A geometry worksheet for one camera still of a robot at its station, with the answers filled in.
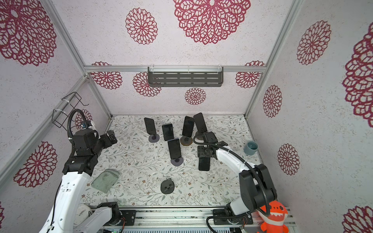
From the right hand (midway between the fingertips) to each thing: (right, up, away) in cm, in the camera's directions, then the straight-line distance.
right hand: (204, 149), depth 90 cm
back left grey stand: (-35, +6, +16) cm, 39 cm away
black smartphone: (0, -9, -1) cm, 9 cm away
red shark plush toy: (+30, -30, -23) cm, 49 cm away
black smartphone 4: (-25, +11, +20) cm, 34 cm away
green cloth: (-58, -17, -5) cm, 61 cm away
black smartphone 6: (-1, +17, +13) cm, 21 cm away
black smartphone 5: (-10, +15, +5) cm, 19 cm away
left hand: (-53, +9, -16) cm, 56 cm away
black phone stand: (-21, -19, -11) cm, 30 cm away
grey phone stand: (-17, -8, +4) cm, 19 cm away
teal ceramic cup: (+32, +1, +5) cm, 32 cm away
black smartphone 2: (-18, +2, -5) cm, 19 cm away
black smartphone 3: (-35, +15, +6) cm, 39 cm away
